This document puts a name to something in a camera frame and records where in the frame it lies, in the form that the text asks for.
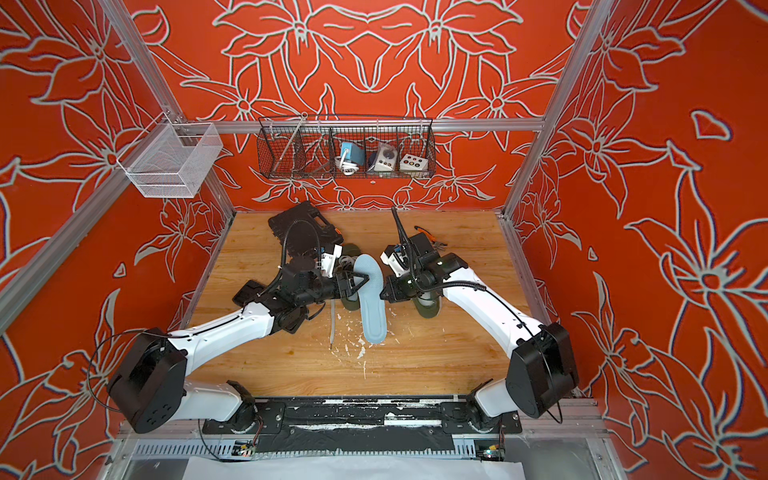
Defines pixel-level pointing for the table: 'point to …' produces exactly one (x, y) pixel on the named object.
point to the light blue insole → (372, 299)
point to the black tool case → (303, 229)
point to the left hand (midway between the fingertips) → (366, 278)
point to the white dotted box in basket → (413, 163)
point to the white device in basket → (386, 158)
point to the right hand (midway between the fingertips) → (375, 296)
